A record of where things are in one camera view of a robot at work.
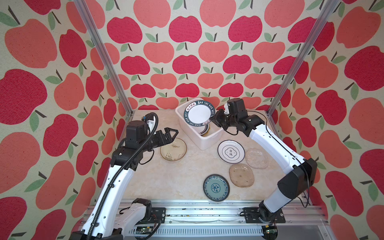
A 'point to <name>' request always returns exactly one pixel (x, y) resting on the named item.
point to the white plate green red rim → (205, 130)
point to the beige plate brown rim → (175, 151)
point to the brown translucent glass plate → (241, 175)
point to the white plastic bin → (191, 132)
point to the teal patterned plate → (216, 187)
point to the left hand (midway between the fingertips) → (174, 134)
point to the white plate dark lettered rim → (198, 113)
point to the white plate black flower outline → (231, 151)
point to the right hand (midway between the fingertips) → (211, 116)
